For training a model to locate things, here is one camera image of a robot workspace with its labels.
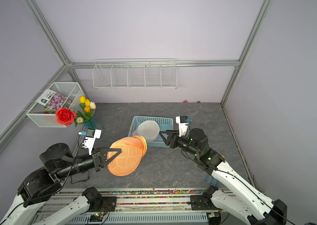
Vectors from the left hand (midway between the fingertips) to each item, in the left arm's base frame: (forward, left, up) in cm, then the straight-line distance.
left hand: (120, 153), depth 53 cm
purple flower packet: (+33, +40, -1) cm, 52 cm away
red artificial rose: (+21, +28, 0) cm, 35 cm away
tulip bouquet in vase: (+31, +27, -13) cm, 44 cm away
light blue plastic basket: (+38, -20, -34) cm, 55 cm away
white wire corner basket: (+28, +46, -8) cm, 54 cm away
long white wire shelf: (+64, -1, -7) cm, 64 cm away
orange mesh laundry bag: (+3, -4, -4) cm, 7 cm away
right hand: (+12, -17, -6) cm, 22 cm away
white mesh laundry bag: (+33, -9, -33) cm, 47 cm away
